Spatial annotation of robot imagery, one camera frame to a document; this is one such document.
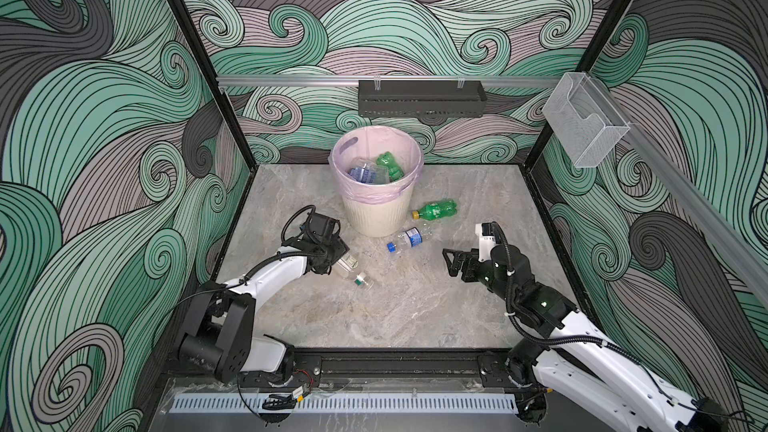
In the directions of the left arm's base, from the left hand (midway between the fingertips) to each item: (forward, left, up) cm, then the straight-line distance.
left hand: (342, 249), depth 89 cm
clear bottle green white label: (+20, -12, +13) cm, 26 cm away
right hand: (-6, -32, +12) cm, 34 cm away
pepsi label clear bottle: (+16, -6, +17) cm, 24 cm away
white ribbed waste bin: (+6, -10, +16) cm, 20 cm away
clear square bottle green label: (-7, -2, +2) cm, 8 cm away
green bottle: (+16, -32, -1) cm, 35 cm away
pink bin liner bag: (+28, -3, +18) cm, 34 cm away
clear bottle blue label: (+5, -22, -1) cm, 22 cm away
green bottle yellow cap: (+24, -16, +10) cm, 30 cm away
